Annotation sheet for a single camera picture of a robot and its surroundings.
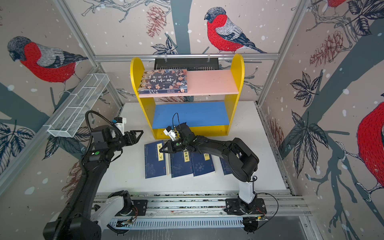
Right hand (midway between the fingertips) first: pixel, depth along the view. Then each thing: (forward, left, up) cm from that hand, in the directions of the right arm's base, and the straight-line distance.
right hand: (160, 152), depth 80 cm
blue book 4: (-2, -37, -13) cm, 40 cm away
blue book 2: (-1, -10, -12) cm, 16 cm away
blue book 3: (0, -23, -13) cm, 26 cm away
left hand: (+6, +11, +11) cm, 16 cm away
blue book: (-5, +3, -4) cm, 7 cm away
